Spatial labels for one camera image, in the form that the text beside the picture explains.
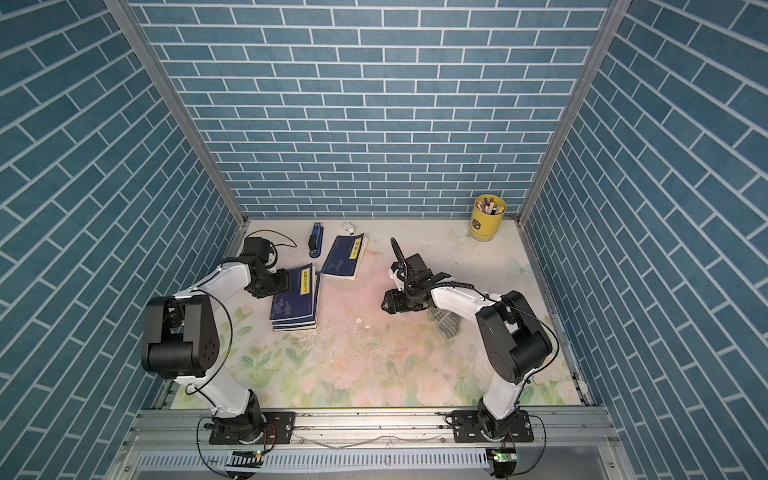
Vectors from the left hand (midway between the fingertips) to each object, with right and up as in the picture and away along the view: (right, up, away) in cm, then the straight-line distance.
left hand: (290, 285), depth 95 cm
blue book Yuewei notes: (+4, -4, -3) cm, 7 cm away
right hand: (+33, -6, -4) cm, 34 cm away
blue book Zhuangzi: (+4, -5, -3) cm, 7 cm away
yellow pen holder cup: (+67, +24, +12) cm, 73 cm away
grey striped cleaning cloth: (+50, -11, -4) cm, 51 cm away
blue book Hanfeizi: (+16, +9, +13) cm, 22 cm away
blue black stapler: (+4, +15, +13) cm, 20 cm away
